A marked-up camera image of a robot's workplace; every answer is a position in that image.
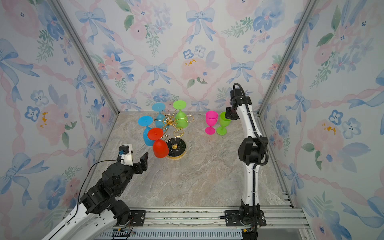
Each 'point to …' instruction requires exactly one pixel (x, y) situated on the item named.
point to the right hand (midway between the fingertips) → (231, 115)
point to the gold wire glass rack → (177, 146)
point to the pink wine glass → (211, 118)
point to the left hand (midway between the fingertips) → (140, 152)
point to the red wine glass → (160, 148)
